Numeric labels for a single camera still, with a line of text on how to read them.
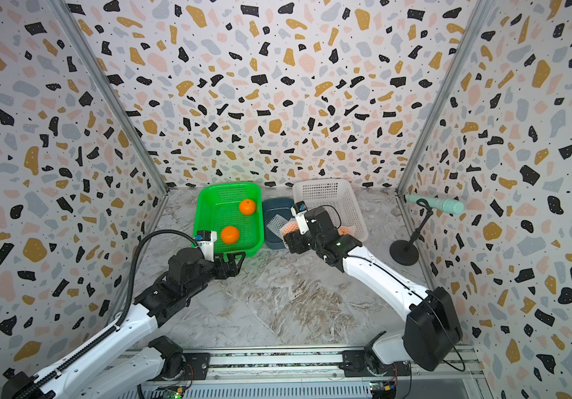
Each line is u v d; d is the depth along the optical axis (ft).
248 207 3.60
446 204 2.36
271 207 3.69
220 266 2.21
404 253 3.29
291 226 2.61
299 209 2.34
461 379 2.43
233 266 2.29
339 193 3.81
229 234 3.22
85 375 1.39
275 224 3.38
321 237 2.01
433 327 1.36
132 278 1.72
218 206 3.71
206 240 2.22
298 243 2.35
